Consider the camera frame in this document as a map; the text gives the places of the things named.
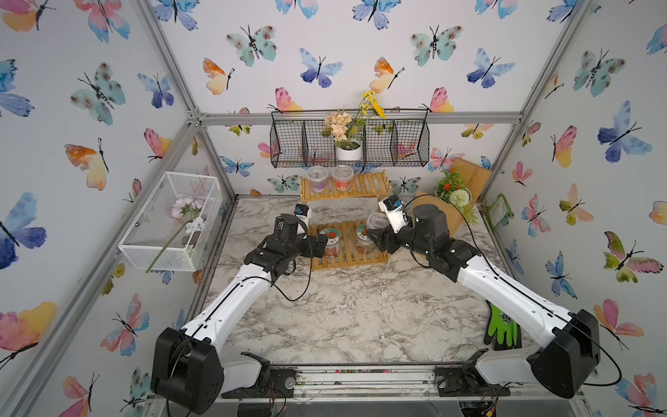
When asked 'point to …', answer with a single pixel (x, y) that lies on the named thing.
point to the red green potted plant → (450, 188)
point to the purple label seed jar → (317, 176)
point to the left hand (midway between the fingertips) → (316, 233)
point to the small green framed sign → (498, 211)
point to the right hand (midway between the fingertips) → (377, 222)
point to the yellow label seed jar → (377, 221)
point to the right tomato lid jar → (363, 244)
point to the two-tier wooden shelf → (349, 244)
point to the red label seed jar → (343, 176)
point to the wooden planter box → (473, 176)
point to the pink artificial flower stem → (187, 208)
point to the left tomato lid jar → (333, 242)
